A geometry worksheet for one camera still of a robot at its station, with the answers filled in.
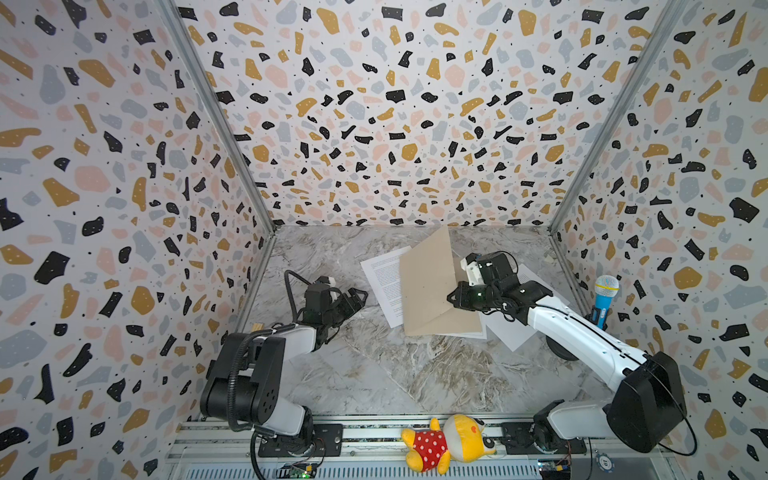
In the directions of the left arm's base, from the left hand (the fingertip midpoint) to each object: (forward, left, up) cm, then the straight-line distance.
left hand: (361, 295), depth 91 cm
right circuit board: (-44, -48, -9) cm, 66 cm away
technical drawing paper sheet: (-10, -34, -8) cm, 36 cm away
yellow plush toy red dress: (-38, -25, 0) cm, 46 cm away
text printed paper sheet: (+14, -6, -9) cm, 18 cm away
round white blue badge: (-43, -61, -8) cm, 75 cm away
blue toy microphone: (-9, -62, +17) cm, 66 cm away
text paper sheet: (-9, -46, -8) cm, 48 cm away
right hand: (-6, -23, +10) cm, 26 cm away
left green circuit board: (-43, +12, -8) cm, 45 cm away
